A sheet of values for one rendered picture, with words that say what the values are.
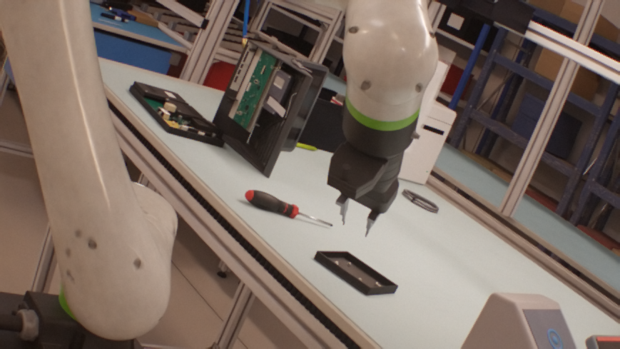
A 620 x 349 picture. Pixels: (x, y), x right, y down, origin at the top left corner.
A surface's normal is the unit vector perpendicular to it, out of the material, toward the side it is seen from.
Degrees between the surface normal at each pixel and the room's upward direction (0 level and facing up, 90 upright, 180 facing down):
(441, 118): 90
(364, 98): 144
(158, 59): 90
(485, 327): 90
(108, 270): 79
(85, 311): 108
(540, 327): 30
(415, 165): 90
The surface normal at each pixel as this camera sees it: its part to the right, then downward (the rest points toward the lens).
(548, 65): -0.74, -0.18
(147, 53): 0.54, 0.42
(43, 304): 0.40, -0.89
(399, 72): 0.05, 0.49
